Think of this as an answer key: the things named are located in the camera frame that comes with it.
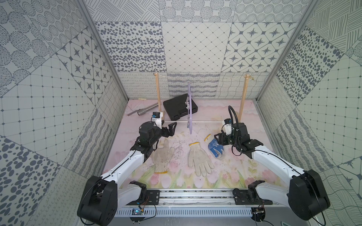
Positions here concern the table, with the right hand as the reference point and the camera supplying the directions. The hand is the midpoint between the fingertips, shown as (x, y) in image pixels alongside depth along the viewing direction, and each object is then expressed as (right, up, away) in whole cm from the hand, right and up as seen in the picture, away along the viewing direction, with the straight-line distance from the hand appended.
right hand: (219, 137), depth 86 cm
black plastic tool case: (-28, +20, +27) cm, 44 cm away
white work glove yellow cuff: (-13, -13, +2) cm, 19 cm away
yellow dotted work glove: (-37, -13, +2) cm, 39 cm away
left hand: (-28, +10, -7) cm, 30 cm away
